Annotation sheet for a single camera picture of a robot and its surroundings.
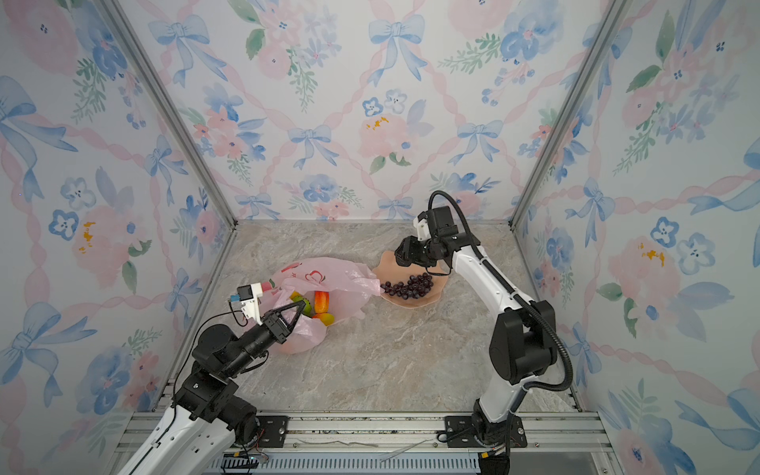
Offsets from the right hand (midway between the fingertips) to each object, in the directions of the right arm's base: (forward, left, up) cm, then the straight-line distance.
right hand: (404, 252), depth 87 cm
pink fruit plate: (+3, +4, -14) cm, 15 cm away
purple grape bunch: (-4, -4, -12) cm, 14 cm away
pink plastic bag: (-10, +16, -2) cm, 19 cm away
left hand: (-22, +23, +7) cm, 33 cm away
